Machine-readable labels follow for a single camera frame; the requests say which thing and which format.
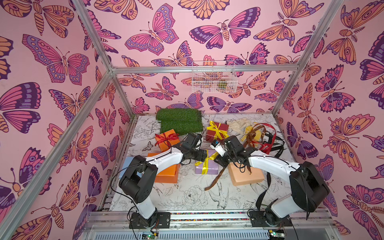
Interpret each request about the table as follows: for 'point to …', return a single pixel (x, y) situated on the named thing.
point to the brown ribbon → (254, 135)
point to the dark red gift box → (216, 131)
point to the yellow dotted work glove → (248, 129)
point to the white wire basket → (214, 77)
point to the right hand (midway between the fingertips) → (217, 156)
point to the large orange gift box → (170, 175)
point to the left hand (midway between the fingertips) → (203, 153)
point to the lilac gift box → (209, 166)
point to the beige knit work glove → (238, 125)
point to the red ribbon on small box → (171, 136)
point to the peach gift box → (241, 174)
